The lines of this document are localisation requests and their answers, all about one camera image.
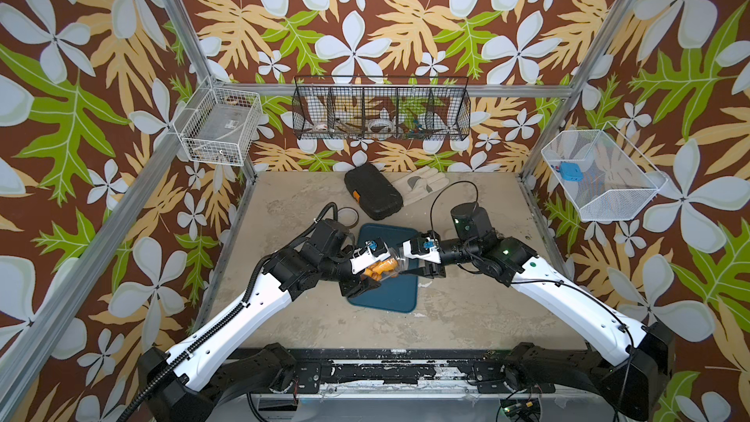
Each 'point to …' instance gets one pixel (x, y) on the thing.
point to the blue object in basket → (571, 171)
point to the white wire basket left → (220, 123)
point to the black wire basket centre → (372, 107)
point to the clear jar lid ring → (348, 217)
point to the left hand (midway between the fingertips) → (375, 268)
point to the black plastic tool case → (373, 191)
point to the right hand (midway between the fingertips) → (401, 251)
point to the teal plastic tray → (398, 294)
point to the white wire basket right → (617, 180)
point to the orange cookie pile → (377, 271)
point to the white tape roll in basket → (381, 125)
